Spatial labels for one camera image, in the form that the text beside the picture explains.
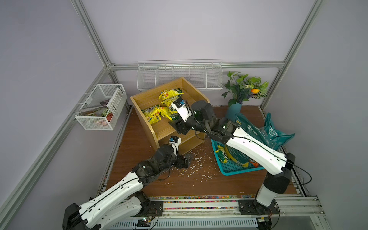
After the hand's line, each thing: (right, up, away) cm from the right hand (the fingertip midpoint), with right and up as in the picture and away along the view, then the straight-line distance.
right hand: (174, 116), depth 65 cm
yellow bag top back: (-5, +11, +12) cm, 17 cm away
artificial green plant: (+36, +17, +16) cm, 43 cm away
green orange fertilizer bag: (+53, -11, +10) cm, 55 cm away
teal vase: (+37, +5, +35) cm, 51 cm away
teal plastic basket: (+33, -31, +22) cm, 51 cm away
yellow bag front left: (-11, +1, +3) cm, 11 cm away
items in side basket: (-37, +4, +10) cm, 39 cm away
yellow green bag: (+26, -22, +18) cm, 38 cm away
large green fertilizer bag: (+39, -7, +5) cm, 40 cm away
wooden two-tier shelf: (-7, -7, +2) cm, 10 cm away
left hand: (+5, -20, +9) cm, 22 cm away
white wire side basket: (-46, +15, +19) cm, 52 cm away
